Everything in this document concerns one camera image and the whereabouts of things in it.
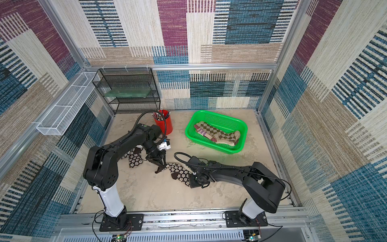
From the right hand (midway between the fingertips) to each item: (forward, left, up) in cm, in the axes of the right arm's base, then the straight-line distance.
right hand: (197, 185), depth 86 cm
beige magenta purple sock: (+34, -4, +4) cm, 35 cm away
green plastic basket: (+42, -15, +6) cm, 46 cm away
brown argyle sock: (+29, -16, +6) cm, 34 cm away
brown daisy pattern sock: (+7, +11, +1) cm, 13 cm away
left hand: (+8, +18, +9) cm, 21 cm away
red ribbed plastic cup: (+38, +19, +10) cm, 44 cm away
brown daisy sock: (+16, +38, +3) cm, 41 cm away
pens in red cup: (+37, +22, +17) cm, 47 cm away
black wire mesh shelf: (+58, +47, +22) cm, 77 cm away
